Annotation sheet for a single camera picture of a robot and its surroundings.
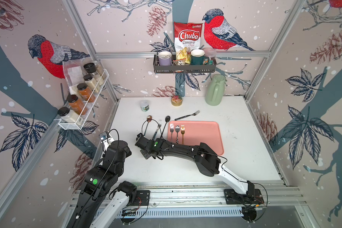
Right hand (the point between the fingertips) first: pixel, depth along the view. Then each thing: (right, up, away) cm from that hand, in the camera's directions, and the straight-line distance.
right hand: (146, 149), depth 90 cm
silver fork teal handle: (+7, +16, +14) cm, 23 cm away
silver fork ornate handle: (+16, +12, +11) cm, 23 cm away
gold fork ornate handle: (+24, +12, +11) cm, 29 cm away
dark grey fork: (+34, +22, +20) cm, 46 cm away
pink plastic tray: (+34, +10, +12) cm, 37 cm away
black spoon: (+13, +19, +17) cm, 28 cm away
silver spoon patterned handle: (+20, +12, +10) cm, 25 cm away
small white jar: (-5, +29, +20) cm, 36 cm away
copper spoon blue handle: (-1, +19, +17) cm, 25 cm away
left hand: (-6, +11, -22) cm, 26 cm away
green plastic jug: (+47, +37, +12) cm, 61 cm away
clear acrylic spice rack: (-26, +48, -3) cm, 55 cm away
